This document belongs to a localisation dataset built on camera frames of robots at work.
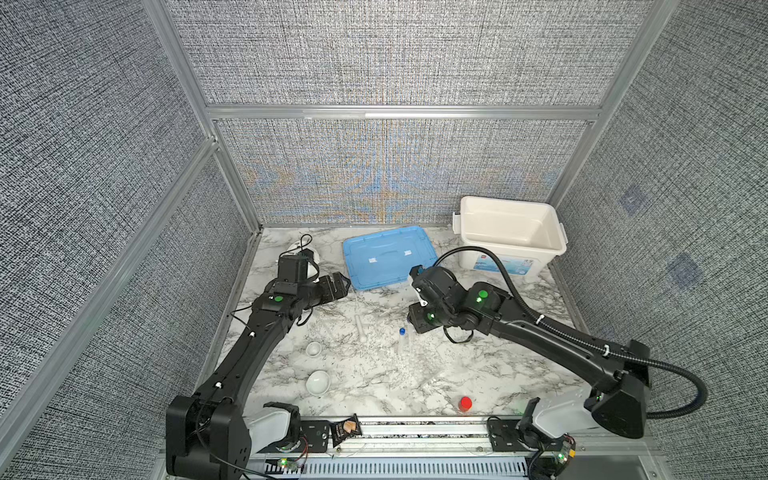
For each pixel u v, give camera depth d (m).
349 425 0.73
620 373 0.41
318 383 0.80
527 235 1.16
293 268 0.62
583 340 0.43
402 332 0.75
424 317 0.65
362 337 0.90
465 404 0.77
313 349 0.87
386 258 1.10
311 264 0.66
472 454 0.72
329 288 0.72
